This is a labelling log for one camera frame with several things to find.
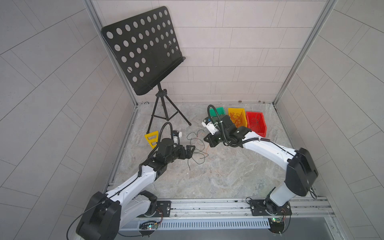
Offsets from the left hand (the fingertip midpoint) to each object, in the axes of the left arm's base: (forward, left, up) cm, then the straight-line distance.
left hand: (191, 146), depth 82 cm
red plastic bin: (+21, -42, -4) cm, 47 cm away
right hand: (+3, -7, +3) cm, 8 cm away
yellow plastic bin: (+32, -31, -5) cm, 45 cm away
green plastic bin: (+30, -20, -4) cm, 36 cm away
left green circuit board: (-35, +15, -9) cm, 39 cm away
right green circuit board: (-32, -42, -10) cm, 54 cm away
